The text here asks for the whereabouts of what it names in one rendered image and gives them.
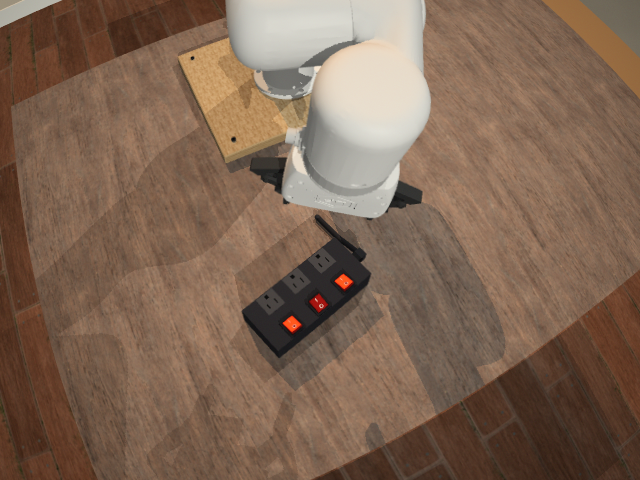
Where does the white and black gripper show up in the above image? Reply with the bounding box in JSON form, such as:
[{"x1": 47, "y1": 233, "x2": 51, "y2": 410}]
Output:
[{"x1": 249, "y1": 144, "x2": 423, "y2": 221}]

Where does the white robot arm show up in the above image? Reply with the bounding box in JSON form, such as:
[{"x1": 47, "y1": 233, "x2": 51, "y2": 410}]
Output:
[{"x1": 225, "y1": 0, "x2": 431, "y2": 197}]

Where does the black power strip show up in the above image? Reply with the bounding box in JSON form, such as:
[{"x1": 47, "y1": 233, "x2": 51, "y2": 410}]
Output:
[{"x1": 242, "y1": 214, "x2": 371, "y2": 358}]

